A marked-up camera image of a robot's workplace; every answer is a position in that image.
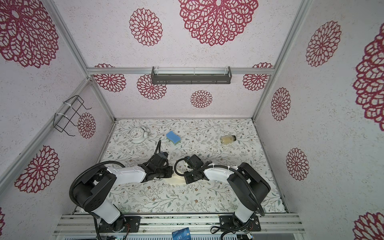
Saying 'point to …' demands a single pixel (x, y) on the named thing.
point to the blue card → (183, 234)
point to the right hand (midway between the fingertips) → (188, 174)
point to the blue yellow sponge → (171, 136)
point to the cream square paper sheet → (175, 179)
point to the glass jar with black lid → (227, 139)
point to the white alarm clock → (138, 135)
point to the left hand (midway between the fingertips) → (173, 174)
